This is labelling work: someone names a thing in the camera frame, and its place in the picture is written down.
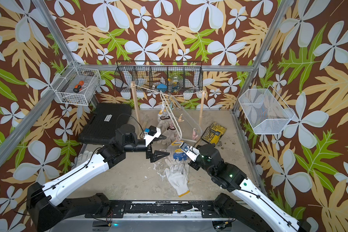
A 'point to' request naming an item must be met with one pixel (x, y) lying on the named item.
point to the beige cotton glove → (164, 123)
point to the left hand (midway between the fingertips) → (167, 143)
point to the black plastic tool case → (105, 120)
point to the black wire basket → (159, 76)
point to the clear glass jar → (176, 85)
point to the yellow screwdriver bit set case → (213, 133)
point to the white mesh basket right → (266, 111)
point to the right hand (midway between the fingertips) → (188, 148)
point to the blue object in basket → (162, 87)
